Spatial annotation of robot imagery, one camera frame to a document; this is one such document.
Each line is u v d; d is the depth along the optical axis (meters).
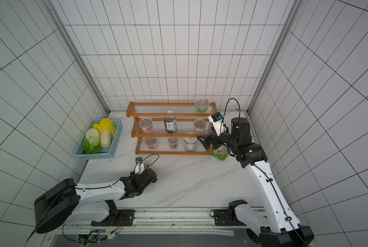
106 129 1.00
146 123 0.85
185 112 0.83
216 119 0.58
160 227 0.71
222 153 0.95
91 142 0.90
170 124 0.81
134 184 0.64
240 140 0.51
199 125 0.85
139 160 0.76
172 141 0.92
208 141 0.61
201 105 0.76
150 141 0.93
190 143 0.90
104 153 0.91
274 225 0.38
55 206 0.42
